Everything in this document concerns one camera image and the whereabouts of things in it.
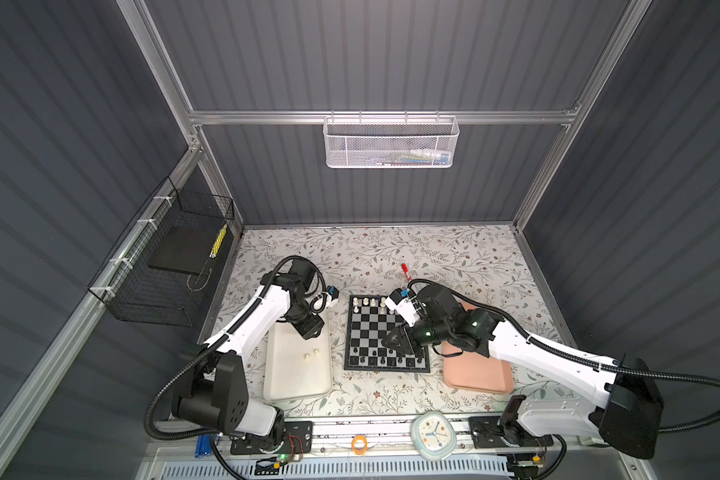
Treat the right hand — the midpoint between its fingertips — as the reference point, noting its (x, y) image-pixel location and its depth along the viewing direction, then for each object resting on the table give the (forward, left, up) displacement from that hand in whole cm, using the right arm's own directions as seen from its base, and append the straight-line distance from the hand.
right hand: (387, 344), depth 73 cm
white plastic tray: (-1, +26, -15) cm, 30 cm away
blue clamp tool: (-20, +44, -11) cm, 50 cm away
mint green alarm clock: (-18, -11, -13) cm, 24 cm away
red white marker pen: (+33, -8, -15) cm, 37 cm away
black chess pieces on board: (+1, +1, -12) cm, 12 cm away
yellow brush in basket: (+24, +45, +13) cm, 53 cm away
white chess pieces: (+2, +23, -13) cm, 26 cm away
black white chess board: (+14, +5, -14) cm, 20 cm away
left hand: (+8, +22, -6) cm, 24 cm away
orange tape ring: (-19, +6, -15) cm, 25 cm away
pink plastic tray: (-1, -25, -17) cm, 30 cm away
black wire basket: (+16, +53, +15) cm, 57 cm away
